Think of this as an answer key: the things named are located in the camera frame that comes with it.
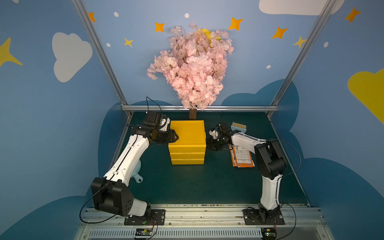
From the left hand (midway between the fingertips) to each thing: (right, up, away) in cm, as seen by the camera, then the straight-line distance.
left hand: (174, 136), depth 81 cm
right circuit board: (+48, -48, -8) cm, 69 cm away
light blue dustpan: (-24, -24, +7) cm, 34 cm away
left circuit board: (-14, -46, -9) cm, 49 cm away
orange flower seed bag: (+38, -12, +17) cm, 43 cm away
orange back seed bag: (+42, -15, +14) cm, 47 cm away
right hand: (+19, -7, +15) cm, 26 cm away
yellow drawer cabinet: (+9, -6, -3) cm, 11 cm away
